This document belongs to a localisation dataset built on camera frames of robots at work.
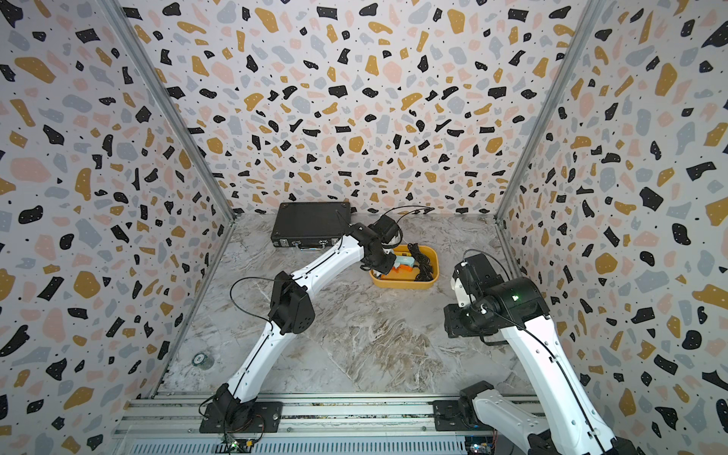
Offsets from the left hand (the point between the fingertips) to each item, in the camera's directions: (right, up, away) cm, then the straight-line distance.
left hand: (390, 265), depth 95 cm
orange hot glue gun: (+5, -2, +6) cm, 8 cm away
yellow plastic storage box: (+4, -5, +5) cm, 9 cm away
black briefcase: (-32, +14, +22) cm, 42 cm away
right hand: (+14, -12, -28) cm, 33 cm away
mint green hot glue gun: (+5, +2, 0) cm, 5 cm away
